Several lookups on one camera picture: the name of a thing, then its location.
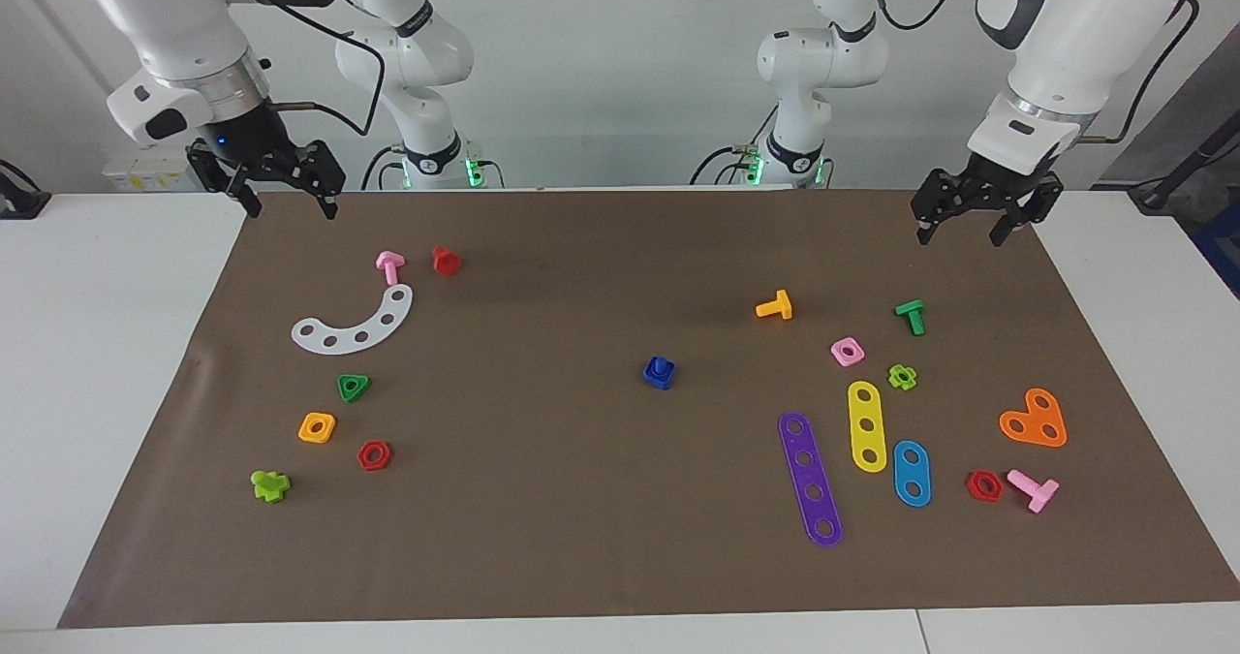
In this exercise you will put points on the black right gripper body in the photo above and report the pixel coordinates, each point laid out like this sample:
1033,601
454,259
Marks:
276,165

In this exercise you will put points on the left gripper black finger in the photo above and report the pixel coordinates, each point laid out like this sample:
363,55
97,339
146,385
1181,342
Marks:
1002,228
926,226

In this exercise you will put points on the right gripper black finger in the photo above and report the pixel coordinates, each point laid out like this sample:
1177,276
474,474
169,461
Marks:
249,199
329,203

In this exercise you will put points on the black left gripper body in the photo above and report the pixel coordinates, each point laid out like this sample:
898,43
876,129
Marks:
983,189

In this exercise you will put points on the blue triangular-head plastic screw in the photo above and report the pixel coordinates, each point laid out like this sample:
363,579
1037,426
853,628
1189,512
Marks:
660,362

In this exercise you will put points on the blue square plastic nut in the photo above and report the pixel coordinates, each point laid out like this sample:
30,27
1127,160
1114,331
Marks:
650,378

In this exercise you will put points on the pink plastic screw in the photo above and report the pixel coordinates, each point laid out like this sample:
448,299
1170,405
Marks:
1041,492
389,262

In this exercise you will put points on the dark green plastic screw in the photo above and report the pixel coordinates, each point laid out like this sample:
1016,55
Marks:
911,309

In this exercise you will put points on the red plastic screw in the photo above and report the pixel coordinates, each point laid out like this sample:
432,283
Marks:
446,263

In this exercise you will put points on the lime green cross-shaped nut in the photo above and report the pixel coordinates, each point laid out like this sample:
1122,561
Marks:
895,379

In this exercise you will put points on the pink square plastic nut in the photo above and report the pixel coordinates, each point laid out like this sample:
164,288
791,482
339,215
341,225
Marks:
837,358

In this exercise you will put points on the orange plastic screw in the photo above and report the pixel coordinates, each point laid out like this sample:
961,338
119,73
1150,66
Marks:
783,307

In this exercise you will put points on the green triangular plastic nut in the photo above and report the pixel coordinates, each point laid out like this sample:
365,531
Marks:
343,380

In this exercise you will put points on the orange square plastic nut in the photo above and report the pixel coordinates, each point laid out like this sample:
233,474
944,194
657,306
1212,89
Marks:
305,435

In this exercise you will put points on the red hexagonal plastic nut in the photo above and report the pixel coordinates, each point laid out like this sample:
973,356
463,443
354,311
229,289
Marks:
973,491
363,458

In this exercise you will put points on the lime green cross-head screw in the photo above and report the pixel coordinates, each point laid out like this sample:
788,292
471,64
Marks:
269,486

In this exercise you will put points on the white power strip box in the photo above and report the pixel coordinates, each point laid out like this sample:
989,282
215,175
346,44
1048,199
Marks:
145,174

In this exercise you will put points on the white curved five-hole plate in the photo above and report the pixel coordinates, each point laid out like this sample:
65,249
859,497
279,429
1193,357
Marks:
376,328

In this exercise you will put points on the yellow three-hole plastic plate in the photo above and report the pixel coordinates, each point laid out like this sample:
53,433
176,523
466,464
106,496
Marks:
864,410

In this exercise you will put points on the orange-red heart-shaped plastic plate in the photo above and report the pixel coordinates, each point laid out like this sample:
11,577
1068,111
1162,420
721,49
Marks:
1035,420

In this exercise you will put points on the black stand pole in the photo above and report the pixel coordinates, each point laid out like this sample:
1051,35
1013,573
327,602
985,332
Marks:
1192,165

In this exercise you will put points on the blue box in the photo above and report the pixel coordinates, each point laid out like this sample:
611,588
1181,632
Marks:
1223,247

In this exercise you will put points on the blue two-hole plastic plate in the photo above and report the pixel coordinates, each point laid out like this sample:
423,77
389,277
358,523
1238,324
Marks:
912,474

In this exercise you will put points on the purple four-hole plastic plate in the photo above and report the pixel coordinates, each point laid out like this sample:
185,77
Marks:
812,476

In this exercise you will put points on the brown table mat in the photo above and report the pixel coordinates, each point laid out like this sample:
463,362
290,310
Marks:
581,499

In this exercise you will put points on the black clamp mount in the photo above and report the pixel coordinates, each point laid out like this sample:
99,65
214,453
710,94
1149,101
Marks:
19,203

